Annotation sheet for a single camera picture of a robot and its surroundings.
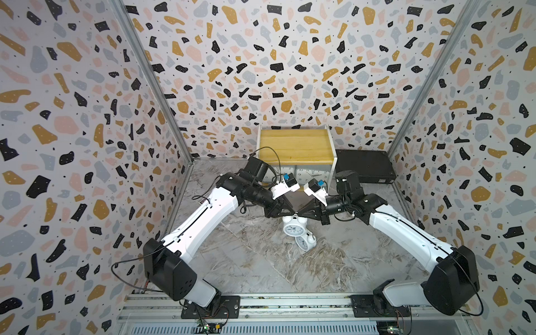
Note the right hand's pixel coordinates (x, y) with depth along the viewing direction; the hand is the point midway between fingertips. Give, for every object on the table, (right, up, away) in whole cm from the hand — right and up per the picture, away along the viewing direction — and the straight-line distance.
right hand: (300, 214), depth 72 cm
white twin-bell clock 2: (+4, -13, +10) cm, 17 cm away
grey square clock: (+3, +13, +14) cm, 19 cm away
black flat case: (+45, +19, +47) cm, 67 cm away
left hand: (-3, +2, -1) cm, 4 cm away
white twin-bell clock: (-2, -4, +1) cm, 5 cm away
